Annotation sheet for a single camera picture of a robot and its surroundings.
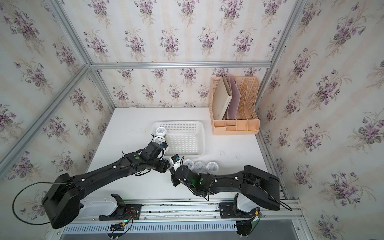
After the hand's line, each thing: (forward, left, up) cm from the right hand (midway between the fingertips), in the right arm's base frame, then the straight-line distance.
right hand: (171, 171), depth 79 cm
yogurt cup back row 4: (+3, -22, -2) cm, 23 cm away
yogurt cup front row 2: (0, -1, +11) cm, 11 cm away
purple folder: (+39, -37, +15) cm, 56 cm away
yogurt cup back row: (+26, +10, 0) cm, 28 cm away
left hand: (+4, +2, -1) cm, 4 cm away
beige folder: (+48, -31, +10) cm, 58 cm away
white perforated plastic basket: (+26, -5, -8) cm, 28 cm away
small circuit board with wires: (-24, +24, -10) cm, 35 cm away
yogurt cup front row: (+16, +8, +7) cm, 19 cm away
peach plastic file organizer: (+36, -48, -1) cm, 60 cm away
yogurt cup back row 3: (+4, -15, -3) cm, 16 cm away
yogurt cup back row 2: (+6, -10, -2) cm, 12 cm away
